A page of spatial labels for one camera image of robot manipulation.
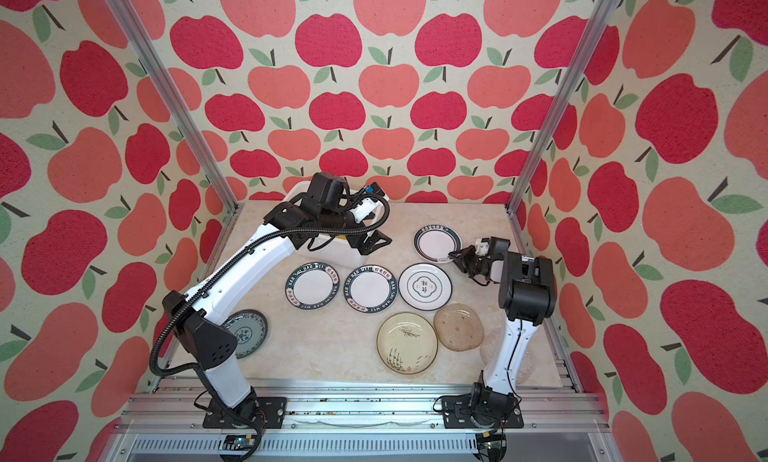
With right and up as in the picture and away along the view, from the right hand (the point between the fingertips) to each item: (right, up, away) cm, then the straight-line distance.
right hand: (456, 254), depth 105 cm
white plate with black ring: (-12, -10, -6) cm, 17 cm away
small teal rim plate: (-7, +4, +6) cm, 10 cm away
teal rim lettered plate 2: (-30, -11, -5) cm, 33 cm away
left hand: (-25, +9, -31) cm, 41 cm away
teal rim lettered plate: (-50, -11, -6) cm, 51 cm away
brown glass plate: (-3, -21, -16) cm, 27 cm away
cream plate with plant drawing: (-19, -24, -20) cm, 37 cm away
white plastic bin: (-37, +4, -37) cm, 53 cm away
